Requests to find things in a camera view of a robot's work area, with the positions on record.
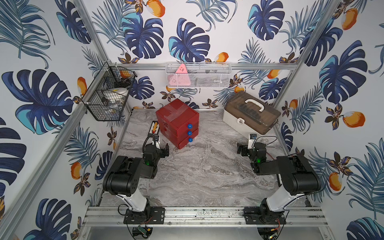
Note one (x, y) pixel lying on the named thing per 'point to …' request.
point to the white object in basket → (116, 97)
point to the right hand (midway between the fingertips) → (246, 142)
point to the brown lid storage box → (250, 113)
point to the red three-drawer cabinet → (178, 122)
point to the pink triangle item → (181, 77)
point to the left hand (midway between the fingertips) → (159, 141)
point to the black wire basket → (111, 76)
